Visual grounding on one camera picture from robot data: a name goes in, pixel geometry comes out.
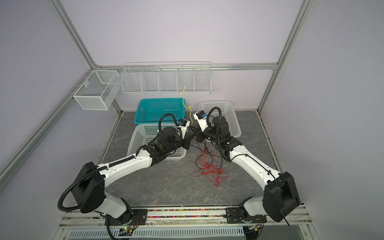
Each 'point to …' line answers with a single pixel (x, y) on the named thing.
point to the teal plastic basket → (150, 110)
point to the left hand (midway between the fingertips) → (195, 136)
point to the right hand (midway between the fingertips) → (191, 127)
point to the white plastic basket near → (143, 134)
